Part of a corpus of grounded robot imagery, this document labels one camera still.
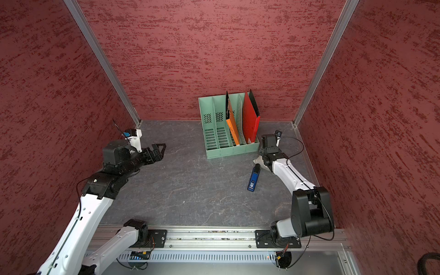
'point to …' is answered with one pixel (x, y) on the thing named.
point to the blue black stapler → (254, 178)
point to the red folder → (250, 121)
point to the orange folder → (231, 120)
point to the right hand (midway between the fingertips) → (267, 149)
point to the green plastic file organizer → (219, 140)
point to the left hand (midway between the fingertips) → (156, 150)
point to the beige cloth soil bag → (259, 160)
